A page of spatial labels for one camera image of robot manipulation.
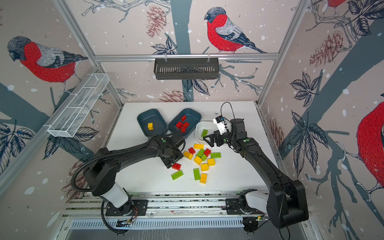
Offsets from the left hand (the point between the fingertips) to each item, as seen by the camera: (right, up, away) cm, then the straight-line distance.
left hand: (180, 161), depth 83 cm
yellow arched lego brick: (+4, +1, +9) cm, 10 cm away
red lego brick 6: (-3, -4, +2) cm, 5 cm away
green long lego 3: (-2, -8, +1) cm, 8 cm away
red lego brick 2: (+1, +20, +23) cm, 30 cm away
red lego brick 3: (0, +16, +18) cm, 24 cm away
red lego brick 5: (+16, +3, +9) cm, 18 cm away
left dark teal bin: (-25, +26, +29) cm, 46 cm away
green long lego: (+15, +14, +19) cm, 28 cm away
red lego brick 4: (+6, +4, +10) cm, 13 cm away
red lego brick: (-3, +19, +21) cm, 29 cm away
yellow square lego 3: (+14, -4, +3) cm, 15 cm away
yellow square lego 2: (+18, -2, +4) cm, 19 cm away
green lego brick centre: (+12, +2, +9) cm, 15 cm away
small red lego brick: (-1, +24, +26) cm, 35 cm away
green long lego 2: (+21, +1, +9) cm, 23 cm away
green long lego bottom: (+9, -8, +2) cm, 12 cm away
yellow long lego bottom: (+13, -9, -1) cm, 16 cm away
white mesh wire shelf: (-55, +24, -12) cm, 61 cm away
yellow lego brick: (-24, +19, +20) cm, 37 cm away
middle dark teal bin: (+6, +25, +27) cm, 37 cm away
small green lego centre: (+14, 0, +5) cm, 15 cm away
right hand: (+16, +15, -3) cm, 22 cm away
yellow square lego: (+10, -1, +6) cm, 11 cm away
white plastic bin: (+19, +19, +20) cm, 34 cm away
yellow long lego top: (+10, +6, +12) cm, 17 cm away
